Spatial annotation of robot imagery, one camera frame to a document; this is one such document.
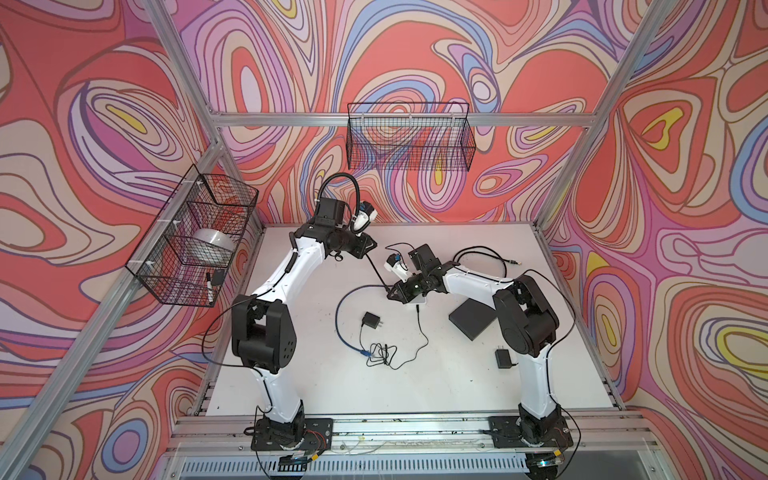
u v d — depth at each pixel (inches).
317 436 28.4
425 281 29.6
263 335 18.9
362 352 34.0
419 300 34.2
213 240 28.9
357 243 30.2
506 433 28.9
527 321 20.9
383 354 33.3
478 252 43.8
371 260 37.7
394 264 34.0
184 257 28.9
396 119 34.7
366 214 30.2
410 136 37.9
